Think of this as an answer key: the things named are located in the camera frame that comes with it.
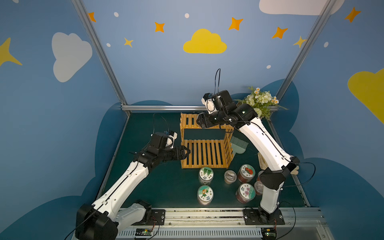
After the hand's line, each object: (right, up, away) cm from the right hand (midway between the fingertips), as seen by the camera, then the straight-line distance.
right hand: (205, 117), depth 73 cm
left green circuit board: (-30, -56, -2) cm, 64 cm away
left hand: (-10, -17, +4) cm, 20 cm away
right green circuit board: (+32, -58, -1) cm, 66 cm away
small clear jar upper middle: (+15, -33, +9) cm, 37 cm away
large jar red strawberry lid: (+23, -30, +8) cm, 39 cm away
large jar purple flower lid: (+21, -38, +1) cm, 44 cm away
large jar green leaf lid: (+1, -31, +7) cm, 32 cm away
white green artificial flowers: (+35, +10, +12) cm, 38 cm away
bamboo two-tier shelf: (+5, -19, +26) cm, 32 cm away
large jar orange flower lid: (0, -39, 0) cm, 39 cm away
